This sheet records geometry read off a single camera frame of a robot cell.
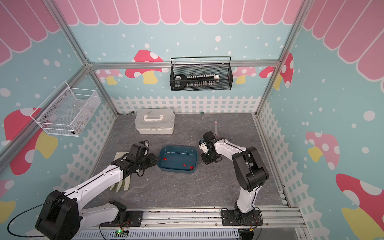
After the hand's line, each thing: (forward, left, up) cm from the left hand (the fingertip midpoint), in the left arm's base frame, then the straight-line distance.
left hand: (156, 161), depth 86 cm
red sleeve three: (+6, -3, -7) cm, 9 cm away
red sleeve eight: (+1, -16, -7) cm, 17 cm away
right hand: (+5, -30, -7) cm, 31 cm away
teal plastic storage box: (+6, -11, -7) cm, 14 cm away
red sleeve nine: (0, -20, -7) cm, 21 cm away
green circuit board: (-34, +13, -10) cm, 38 cm away
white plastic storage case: (+27, +5, +5) cm, 28 cm away
